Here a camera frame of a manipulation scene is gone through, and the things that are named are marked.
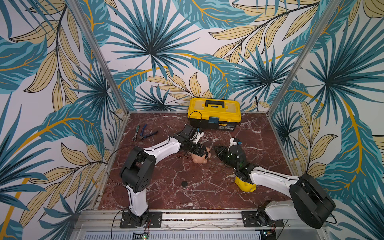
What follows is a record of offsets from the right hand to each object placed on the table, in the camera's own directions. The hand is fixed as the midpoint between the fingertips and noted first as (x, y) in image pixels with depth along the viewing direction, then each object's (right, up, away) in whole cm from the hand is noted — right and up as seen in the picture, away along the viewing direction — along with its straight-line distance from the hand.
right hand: (213, 146), depth 85 cm
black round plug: (-16, -21, +1) cm, 27 cm away
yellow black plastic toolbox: (+6, +19, +11) cm, 23 cm away
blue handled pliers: (-47, +8, +22) cm, 53 cm away
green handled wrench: (-52, +3, +18) cm, 55 cm away
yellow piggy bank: (+15, -20, -8) cm, 26 cm away
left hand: (-7, -4, +5) cm, 10 cm away
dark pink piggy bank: (-9, -8, +2) cm, 11 cm away
